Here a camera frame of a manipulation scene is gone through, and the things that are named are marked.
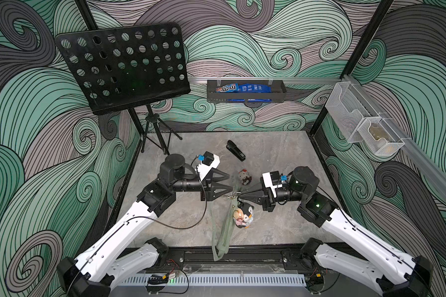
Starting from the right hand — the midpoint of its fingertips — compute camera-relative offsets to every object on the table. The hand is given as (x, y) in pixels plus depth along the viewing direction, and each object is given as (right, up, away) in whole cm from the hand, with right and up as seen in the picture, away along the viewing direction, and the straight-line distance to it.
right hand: (240, 191), depth 59 cm
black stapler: (+3, +12, +48) cm, 50 cm away
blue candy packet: (+6, +45, +33) cm, 56 cm away
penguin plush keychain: (+1, -8, 0) cm, 8 cm away
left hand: (-4, +4, 0) cm, 5 cm away
